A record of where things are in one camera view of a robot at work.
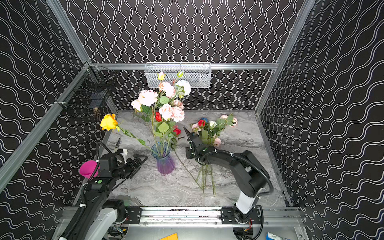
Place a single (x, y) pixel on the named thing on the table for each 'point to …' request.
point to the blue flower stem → (205, 119)
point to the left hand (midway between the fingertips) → (147, 162)
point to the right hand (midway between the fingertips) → (190, 151)
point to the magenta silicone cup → (87, 168)
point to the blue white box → (270, 236)
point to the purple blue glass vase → (161, 151)
